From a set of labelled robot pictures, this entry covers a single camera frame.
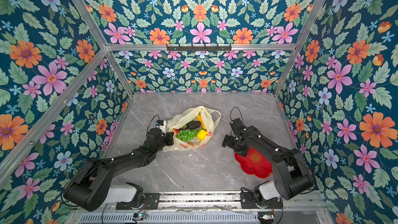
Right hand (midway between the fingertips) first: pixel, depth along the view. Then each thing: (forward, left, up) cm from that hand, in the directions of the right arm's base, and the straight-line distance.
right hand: (228, 147), depth 87 cm
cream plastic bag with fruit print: (+19, +11, +4) cm, 22 cm away
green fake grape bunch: (+8, +24, 0) cm, 26 cm away
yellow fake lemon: (+8, +15, +1) cm, 17 cm away
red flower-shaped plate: (-7, -15, -5) cm, 17 cm away
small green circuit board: (-32, +43, -4) cm, 53 cm away
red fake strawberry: (+10, +32, +2) cm, 33 cm away
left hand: (+9, +31, +6) cm, 32 cm away
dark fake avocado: (+15, +21, +1) cm, 26 cm away
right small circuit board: (-32, -15, -5) cm, 36 cm away
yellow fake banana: (+21, +17, 0) cm, 27 cm away
